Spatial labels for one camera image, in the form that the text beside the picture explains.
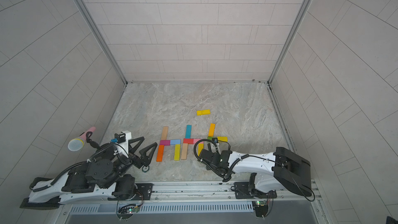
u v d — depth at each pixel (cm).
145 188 73
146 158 54
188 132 91
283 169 42
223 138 89
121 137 51
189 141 87
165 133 89
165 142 85
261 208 69
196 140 88
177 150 83
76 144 60
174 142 87
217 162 61
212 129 91
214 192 72
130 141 54
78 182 46
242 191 70
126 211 65
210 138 89
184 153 82
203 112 99
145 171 77
